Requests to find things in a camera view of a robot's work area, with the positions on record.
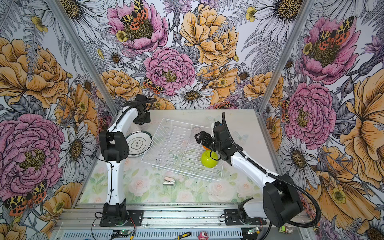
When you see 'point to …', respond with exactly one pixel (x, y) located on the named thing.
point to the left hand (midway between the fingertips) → (143, 124)
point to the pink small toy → (203, 235)
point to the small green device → (286, 229)
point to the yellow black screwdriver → (187, 234)
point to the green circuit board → (121, 233)
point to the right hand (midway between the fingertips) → (200, 142)
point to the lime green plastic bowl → (206, 160)
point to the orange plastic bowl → (205, 148)
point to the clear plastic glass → (194, 130)
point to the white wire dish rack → (172, 146)
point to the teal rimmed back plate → (139, 143)
